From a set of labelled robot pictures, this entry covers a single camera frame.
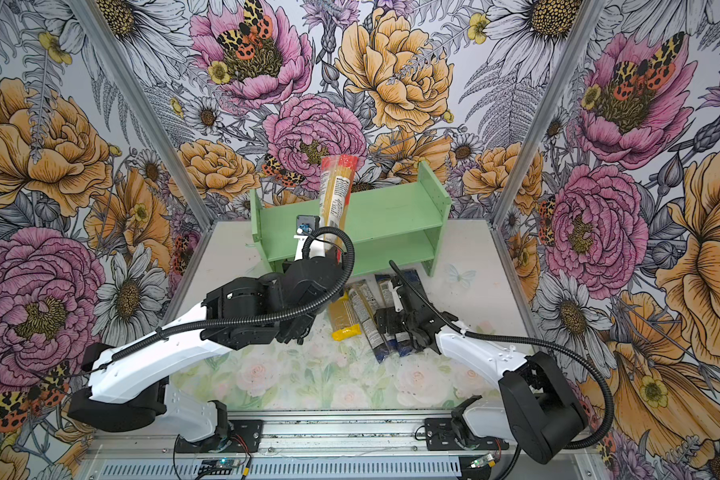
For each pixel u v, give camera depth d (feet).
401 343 2.85
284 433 2.50
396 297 2.35
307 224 1.50
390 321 2.55
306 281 1.19
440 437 2.40
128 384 1.24
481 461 2.35
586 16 2.36
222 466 2.31
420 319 2.20
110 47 2.50
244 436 2.41
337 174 2.00
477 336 1.75
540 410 1.37
